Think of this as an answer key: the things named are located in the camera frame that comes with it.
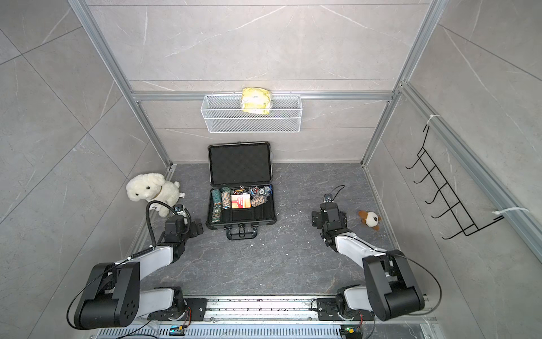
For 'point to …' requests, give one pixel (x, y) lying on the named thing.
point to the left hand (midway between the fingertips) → (189, 219)
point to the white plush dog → (152, 187)
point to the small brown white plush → (370, 219)
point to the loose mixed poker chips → (259, 195)
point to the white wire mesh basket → (225, 114)
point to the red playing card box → (241, 200)
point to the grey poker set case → (231, 164)
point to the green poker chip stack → (216, 206)
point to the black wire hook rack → (435, 174)
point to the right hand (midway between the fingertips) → (329, 212)
